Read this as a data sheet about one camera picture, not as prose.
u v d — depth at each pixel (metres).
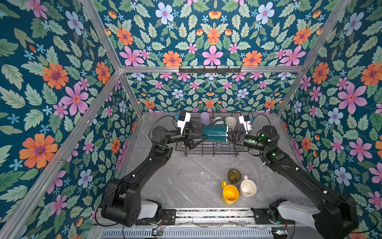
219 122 0.99
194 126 0.69
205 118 0.99
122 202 0.41
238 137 0.64
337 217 0.39
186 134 0.61
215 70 0.93
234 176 0.86
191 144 0.60
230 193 0.81
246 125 0.63
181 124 0.60
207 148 1.01
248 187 0.80
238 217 0.75
